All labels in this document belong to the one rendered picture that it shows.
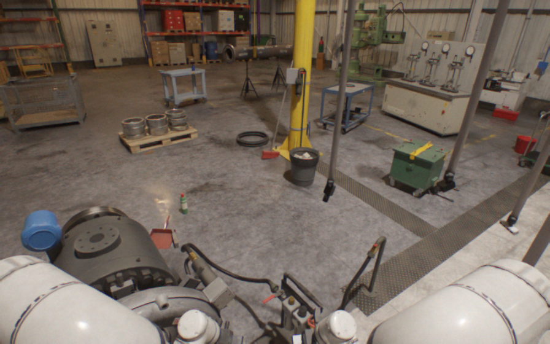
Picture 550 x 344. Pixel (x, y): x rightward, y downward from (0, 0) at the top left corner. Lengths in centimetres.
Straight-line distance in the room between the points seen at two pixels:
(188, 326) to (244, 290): 149
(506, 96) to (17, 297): 970
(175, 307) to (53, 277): 80
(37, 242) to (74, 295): 132
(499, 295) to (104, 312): 53
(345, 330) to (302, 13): 379
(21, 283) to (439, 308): 57
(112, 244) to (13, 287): 112
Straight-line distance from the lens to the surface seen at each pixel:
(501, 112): 914
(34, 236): 177
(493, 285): 52
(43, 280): 52
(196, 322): 98
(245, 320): 229
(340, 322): 98
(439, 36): 1160
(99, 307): 46
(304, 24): 419
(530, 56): 1100
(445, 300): 47
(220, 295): 140
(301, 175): 364
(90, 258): 165
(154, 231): 313
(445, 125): 632
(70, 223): 214
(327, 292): 248
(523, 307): 53
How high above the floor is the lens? 189
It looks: 28 degrees down
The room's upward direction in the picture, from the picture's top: 1 degrees clockwise
